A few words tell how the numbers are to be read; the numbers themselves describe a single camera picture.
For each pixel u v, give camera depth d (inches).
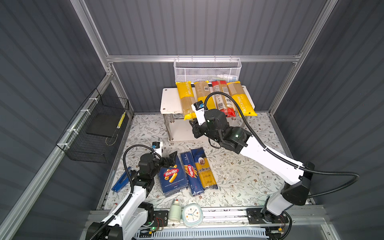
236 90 32.2
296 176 16.2
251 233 27.8
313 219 29.2
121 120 31.5
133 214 22.9
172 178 31.6
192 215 28.4
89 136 28.3
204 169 34.9
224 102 29.1
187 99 30.1
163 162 29.1
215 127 19.6
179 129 38.9
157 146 27.9
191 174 33.2
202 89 32.4
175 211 27.2
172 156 29.5
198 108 22.1
